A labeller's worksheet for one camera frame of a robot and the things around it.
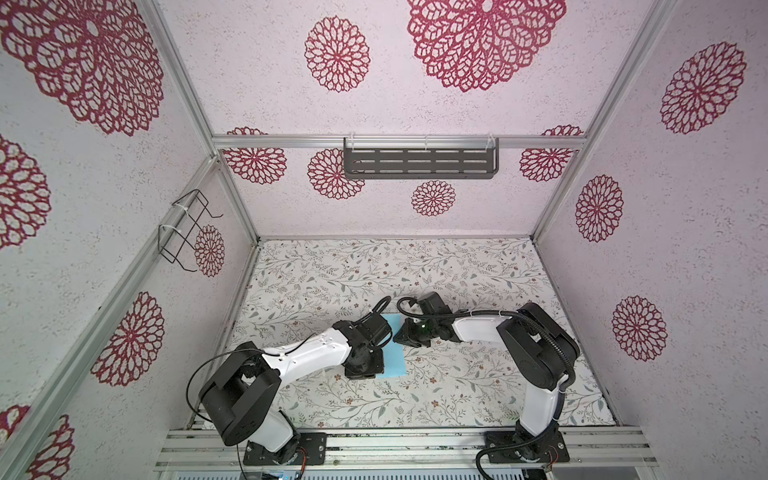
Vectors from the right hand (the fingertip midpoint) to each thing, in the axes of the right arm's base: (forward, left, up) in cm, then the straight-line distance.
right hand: (394, 337), depth 92 cm
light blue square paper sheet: (-5, 0, -1) cm, 5 cm away
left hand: (-13, +5, +1) cm, 14 cm away
